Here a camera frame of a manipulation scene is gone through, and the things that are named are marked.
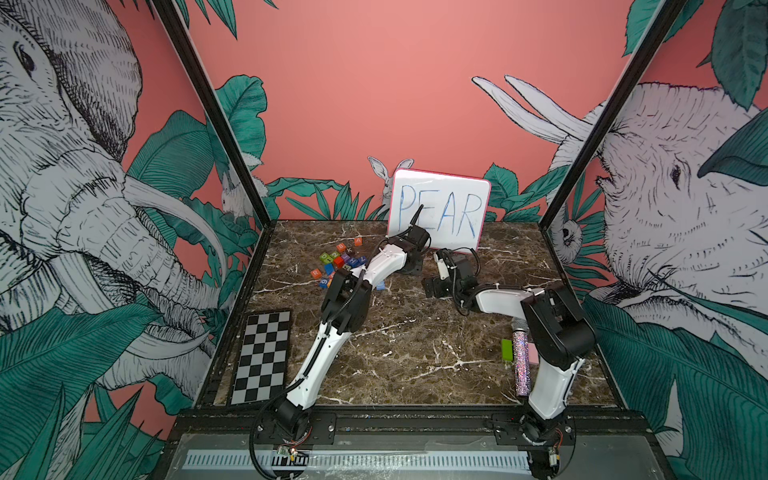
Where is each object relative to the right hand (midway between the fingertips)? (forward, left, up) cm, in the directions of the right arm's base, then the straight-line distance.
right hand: (432, 273), depth 99 cm
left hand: (+6, +6, -3) cm, 9 cm away
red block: (+7, +33, -3) cm, 34 cm away
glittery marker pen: (-29, -23, -2) cm, 37 cm away
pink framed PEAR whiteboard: (+22, -8, +11) cm, 26 cm away
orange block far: (+18, +27, -4) cm, 33 cm away
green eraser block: (-24, -21, -5) cm, 32 cm away
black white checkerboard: (-28, +50, -2) cm, 57 cm away
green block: (+8, +38, -3) cm, 39 cm away
